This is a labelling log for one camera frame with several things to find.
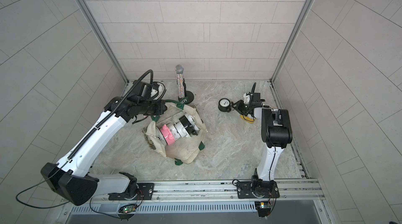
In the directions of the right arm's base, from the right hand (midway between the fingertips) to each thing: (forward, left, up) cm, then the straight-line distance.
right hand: (234, 104), depth 101 cm
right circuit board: (-55, -4, -5) cm, 55 cm away
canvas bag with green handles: (-29, +31, +1) cm, 43 cm away
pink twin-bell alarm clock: (-25, +38, +9) cm, 46 cm away
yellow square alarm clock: (-15, -4, +5) cm, 16 cm away
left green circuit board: (-52, +53, +2) cm, 74 cm away
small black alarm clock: (-1, +7, +1) cm, 7 cm away
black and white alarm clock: (-18, +30, +8) cm, 36 cm away
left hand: (-15, +35, +22) cm, 44 cm away
